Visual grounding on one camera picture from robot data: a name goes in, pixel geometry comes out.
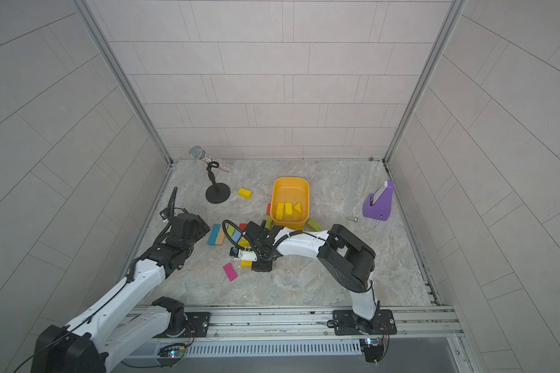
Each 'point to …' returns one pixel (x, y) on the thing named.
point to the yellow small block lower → (243, 242)
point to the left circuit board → (170, 354)
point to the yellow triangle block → (298, 207)
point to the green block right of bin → (314, 225)
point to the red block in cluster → (243, 226)
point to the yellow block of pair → (246, 263)
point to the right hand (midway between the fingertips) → (258, 262)
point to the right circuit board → (373, 349)
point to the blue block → (236, 235)
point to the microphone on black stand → (217, 193)
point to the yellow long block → (280, 210)
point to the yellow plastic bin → (290, 199)
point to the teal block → (214, 234)
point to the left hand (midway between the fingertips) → (201, 221)
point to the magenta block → (230, 272)
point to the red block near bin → (268, 209)
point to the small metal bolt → (355, 219)
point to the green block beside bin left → (269, 221)
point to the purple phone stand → (377, 205)
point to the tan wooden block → (221, 237)
